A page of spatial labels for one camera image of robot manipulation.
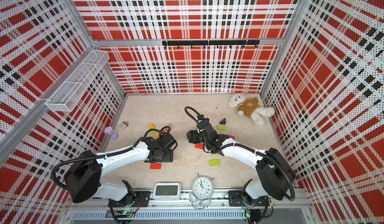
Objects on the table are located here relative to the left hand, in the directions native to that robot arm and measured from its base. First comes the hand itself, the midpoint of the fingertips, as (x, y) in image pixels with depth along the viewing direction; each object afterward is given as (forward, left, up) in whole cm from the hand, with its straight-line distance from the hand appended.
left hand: (166, 157), depth 85 cm
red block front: (-4, +6, -2) cm, 8 cm away
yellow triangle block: (+22, +14, -1) cm, 26 cm away
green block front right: (-1, -28, -4) cm, 28 cm away
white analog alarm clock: (-17, -21, +1) cm, 27 cm away
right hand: (+11, -16, +9) cm, 21 cm away
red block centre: (+9, -19, -3) cm, 21 cm away
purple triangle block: (+25, -35, -2) cm, 43 cm away
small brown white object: (+24, +33, -2) cm, 41 cm away
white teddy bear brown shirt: (+33, -54, +4) cm, 64 cm away
